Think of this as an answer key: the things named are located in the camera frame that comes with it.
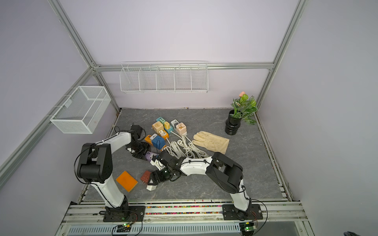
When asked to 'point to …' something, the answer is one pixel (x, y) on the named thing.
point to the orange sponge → (127, 181)
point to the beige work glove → (208, 141)
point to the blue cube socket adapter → (159, 142)
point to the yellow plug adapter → (167, 125)
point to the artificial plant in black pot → (244, 108)
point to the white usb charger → (151, 187)
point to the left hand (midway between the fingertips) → (151, 153)
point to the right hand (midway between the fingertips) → (152, 181)
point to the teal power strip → (170, 130)
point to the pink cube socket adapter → (181, 129)
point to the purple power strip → (148, 155)
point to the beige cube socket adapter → (158, 126)
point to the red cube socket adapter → (145, 177)
